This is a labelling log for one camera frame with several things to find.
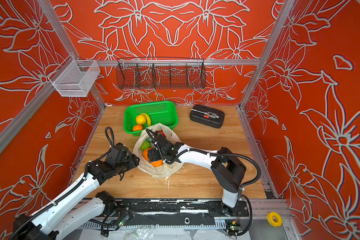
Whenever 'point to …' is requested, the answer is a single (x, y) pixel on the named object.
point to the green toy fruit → (145, 145)
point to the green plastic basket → (131, 112)
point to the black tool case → (204, 115)
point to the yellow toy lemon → (141, 119)
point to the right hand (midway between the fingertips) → (150, 154)
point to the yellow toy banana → (148, 118)
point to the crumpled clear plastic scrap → (144, 233)
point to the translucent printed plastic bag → (163, 171)
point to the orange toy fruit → (137, 127)
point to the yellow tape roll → (269, 217)
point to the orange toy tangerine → (157, 163)
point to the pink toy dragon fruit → (161, 132)
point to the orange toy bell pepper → (145, 153)
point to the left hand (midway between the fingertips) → (137, 160)
